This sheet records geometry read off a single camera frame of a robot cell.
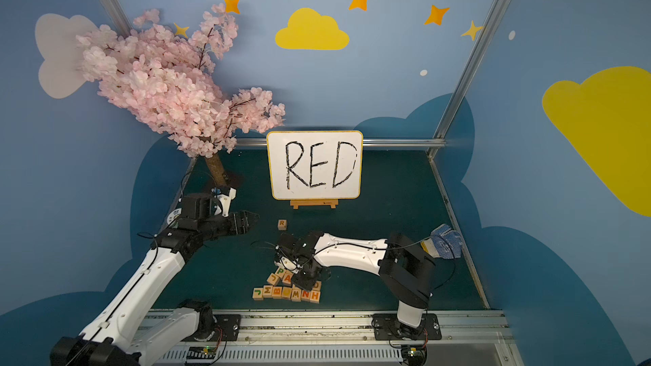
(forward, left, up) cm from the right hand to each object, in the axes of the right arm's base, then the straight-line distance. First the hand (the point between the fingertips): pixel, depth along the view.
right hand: (309, 277), depth 81 cm
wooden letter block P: (+1, +10, 0) cm, 10 cm away
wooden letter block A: (0, +7, -1) cm, 7 cm away
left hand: (+14, +19, +14) cm, 28 cm away
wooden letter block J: (-6, +16, 0) cm, 17 cm away
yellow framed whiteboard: (+36, -1, +14) cm, 39 cm away
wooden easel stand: (+28, +1, +2) cm, 28 cm away
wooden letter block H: (-5, -2, -1) cm, 6 cm away
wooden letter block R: (+19, +12, -1) cm, 23 cm away
